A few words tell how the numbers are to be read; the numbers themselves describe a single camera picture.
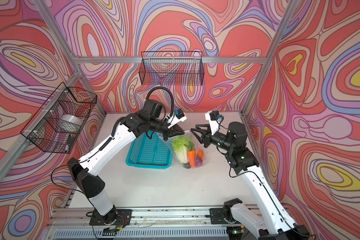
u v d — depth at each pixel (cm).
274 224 38
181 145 78
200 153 86
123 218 72
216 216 73
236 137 48
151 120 56
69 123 70
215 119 55
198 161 83
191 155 78
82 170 43
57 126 74
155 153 98
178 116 59
